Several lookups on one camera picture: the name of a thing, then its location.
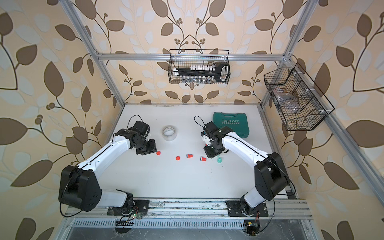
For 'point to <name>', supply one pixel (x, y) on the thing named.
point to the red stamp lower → (203, 159)
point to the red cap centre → (177, 158)
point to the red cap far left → (158, 152)
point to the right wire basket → (301, 105)
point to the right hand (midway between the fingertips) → (211, 153)
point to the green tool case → (237, 122)
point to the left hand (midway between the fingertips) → (153, 148)
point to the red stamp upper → (189, 156)
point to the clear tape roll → (169, 133)
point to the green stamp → (219, 160)
